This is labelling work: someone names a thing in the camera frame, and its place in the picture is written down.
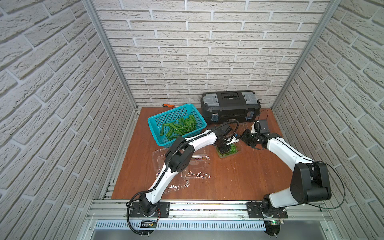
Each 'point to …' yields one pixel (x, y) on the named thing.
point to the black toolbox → (219, 106)
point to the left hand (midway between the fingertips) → (229, 148)
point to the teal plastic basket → (184, 121)
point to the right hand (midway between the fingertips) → (241, 136)
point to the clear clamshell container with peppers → (180, 180)
